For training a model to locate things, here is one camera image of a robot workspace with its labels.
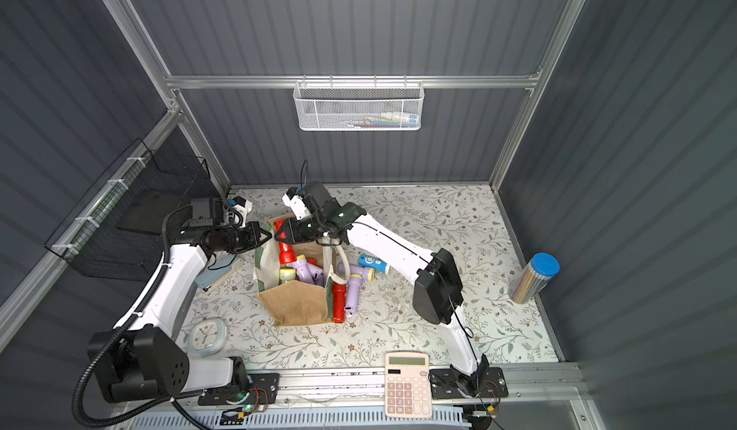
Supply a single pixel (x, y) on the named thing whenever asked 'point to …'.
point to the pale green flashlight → (287, 274)
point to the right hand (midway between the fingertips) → (282, 235)
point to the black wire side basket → (118, 229)
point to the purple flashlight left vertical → (353, 288)
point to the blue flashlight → (373, 262)
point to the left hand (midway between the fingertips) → (272, 236)
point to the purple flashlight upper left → (357, 271)
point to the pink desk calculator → (407, 382)
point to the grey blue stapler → (217, 266)
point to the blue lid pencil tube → (534, 276)
